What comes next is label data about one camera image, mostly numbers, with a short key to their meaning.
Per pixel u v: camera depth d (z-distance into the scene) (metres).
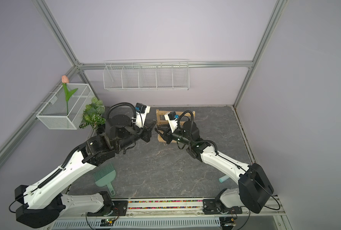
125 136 0.43
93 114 0.79
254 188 0.41
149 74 1.09
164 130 0.65
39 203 0.39
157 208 0.75
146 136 0.54
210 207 0.74
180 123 0.64
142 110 0.49
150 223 1.57
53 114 0.75
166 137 0.63
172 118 0.63
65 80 0.79
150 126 0.53
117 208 0.73
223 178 0.81
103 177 0.83
